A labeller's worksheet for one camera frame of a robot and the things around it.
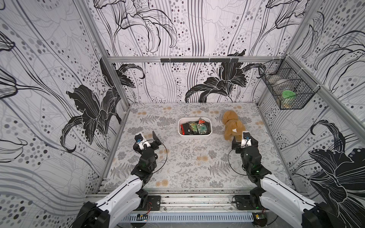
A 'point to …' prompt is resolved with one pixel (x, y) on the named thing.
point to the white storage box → (193, 119)
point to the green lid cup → (288, 99)
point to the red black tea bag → (201, 122)
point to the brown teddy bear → (233, 127)
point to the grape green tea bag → (202, 128)
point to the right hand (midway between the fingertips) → (244, 136)
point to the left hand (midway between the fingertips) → (150, 137)
